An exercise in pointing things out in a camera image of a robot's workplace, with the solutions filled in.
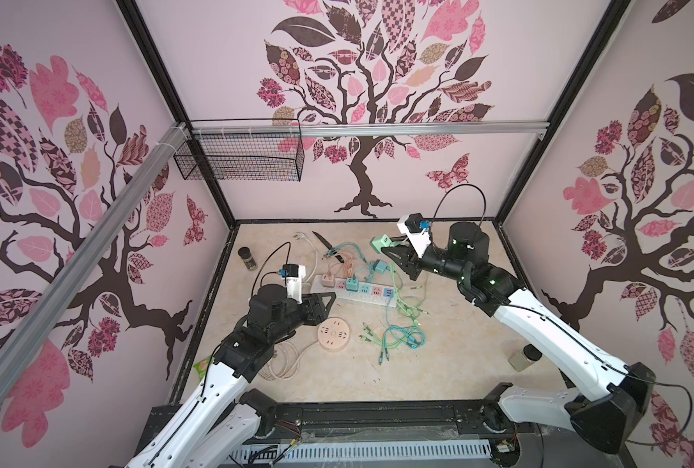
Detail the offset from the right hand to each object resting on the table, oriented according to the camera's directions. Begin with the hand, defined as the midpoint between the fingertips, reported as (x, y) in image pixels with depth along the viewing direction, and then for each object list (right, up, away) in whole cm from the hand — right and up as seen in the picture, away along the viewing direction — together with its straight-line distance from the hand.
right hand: (388, 239), depth 67 cm
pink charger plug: (-17, -13, +28) cm, 35 cm away
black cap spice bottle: (-46, -6, +33) cm, 57 cm away
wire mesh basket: (-46, +31, +28) cm, 62 cm away
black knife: (-18, -1, +47) cm, 50 cm away
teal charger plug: (-9, -14, +26) cm, 31 cm away
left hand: (-15, -16, +5) cm, 22 cm away
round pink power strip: (-15, -29, +21) cm, 38 cm away
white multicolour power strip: (-4, -17, +29) cm, 34 cm away
